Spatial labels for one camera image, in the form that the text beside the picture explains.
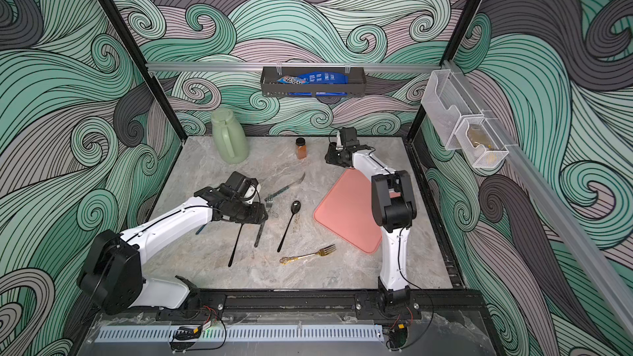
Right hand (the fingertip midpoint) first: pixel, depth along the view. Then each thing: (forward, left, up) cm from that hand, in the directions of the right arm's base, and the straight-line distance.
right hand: (335, 157), depth 102 cm
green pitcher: (+1, +42, +11) cm, 43 cm away
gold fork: (-40, +20, -8) cm, 45 cm away
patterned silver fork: (-31, +30, -7) cm, 43 cm away
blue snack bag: (+17, +8, +27) cm, 33 cm away
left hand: (-27, +27, +2) cm, 38 cm away
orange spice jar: (+6, +14, -1) cm, 16 cm away
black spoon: (-20, +17, -7) cm, 27 cm away
